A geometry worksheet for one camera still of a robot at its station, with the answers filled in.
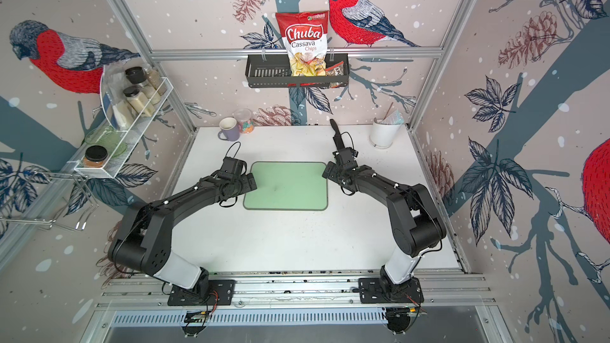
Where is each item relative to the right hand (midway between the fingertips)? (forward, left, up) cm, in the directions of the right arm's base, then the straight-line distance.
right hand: (333, 173), depth 96 cm
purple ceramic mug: (+20, +48, +4) cm, 52 cm away
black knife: (+26, -3, -6) cm, 27 cm away
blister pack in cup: (+22, -27, +11) cm, 36 cm away
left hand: (-5, +34, +1) cm, 35 cm away
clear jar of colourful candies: (+32, +45, +1) cm, 55 cm away
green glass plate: (-10, +70, +30) cm, 77 cm away
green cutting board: (-5, +19, -4) cm, 20 cm away
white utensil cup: (+20, -23, +2) cm, 31 cm away
